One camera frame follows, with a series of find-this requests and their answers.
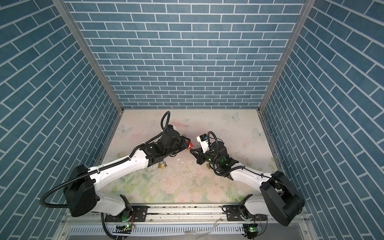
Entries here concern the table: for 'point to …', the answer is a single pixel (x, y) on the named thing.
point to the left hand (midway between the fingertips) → (190, 141)
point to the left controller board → (122, 229)
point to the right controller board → (251, 229)
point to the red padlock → (191, 145)
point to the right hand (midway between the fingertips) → (190, 149)
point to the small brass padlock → (207, 165)
